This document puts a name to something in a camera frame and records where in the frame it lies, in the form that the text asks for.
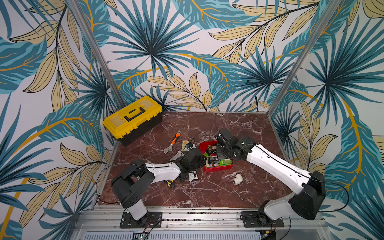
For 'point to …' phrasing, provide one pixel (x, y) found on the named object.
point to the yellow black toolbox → (134, 120)
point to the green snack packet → (225, 162)
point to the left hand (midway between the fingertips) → (205, 160)
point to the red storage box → (213, 162)
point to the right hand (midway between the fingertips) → (220, 151)
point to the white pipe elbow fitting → (238, 179)
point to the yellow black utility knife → (170, 183)
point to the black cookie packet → (182, 176)
